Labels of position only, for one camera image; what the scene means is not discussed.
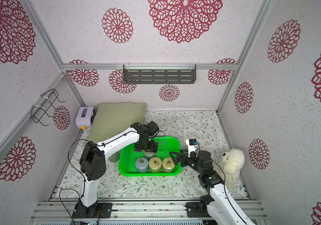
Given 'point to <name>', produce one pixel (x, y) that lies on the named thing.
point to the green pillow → (110, 118)
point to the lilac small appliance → (86, 116)
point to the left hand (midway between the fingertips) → (148, 151)
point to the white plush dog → (232, 161)
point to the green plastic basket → (127, 157)
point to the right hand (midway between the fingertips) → (174, 151)
